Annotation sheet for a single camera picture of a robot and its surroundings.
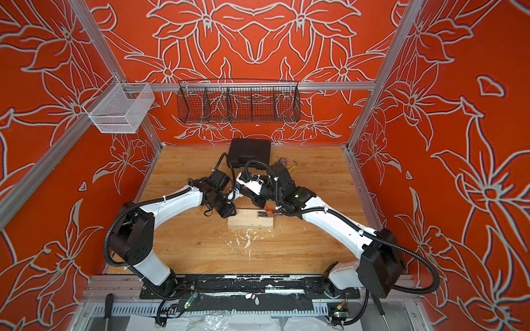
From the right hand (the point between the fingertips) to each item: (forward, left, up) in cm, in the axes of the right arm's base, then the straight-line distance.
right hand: (243, 185), depth 74 cm
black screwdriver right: (-34, -48, -24) cm, 63 cm away
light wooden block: (-4, 0, -20) cm, 21 cm away
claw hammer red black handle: (-3, -9, -15) cm, 18 cm away
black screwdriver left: (-36, +46, -23) cm, 63 cm away
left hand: (0, +6, -19) cm, 19 cm away
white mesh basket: (+36, +60, +9) cm, 70 cm away
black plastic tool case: (+38, +5, -21) cm, 44 cm away
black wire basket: (+45, +6, +7) cm, 45 cm away
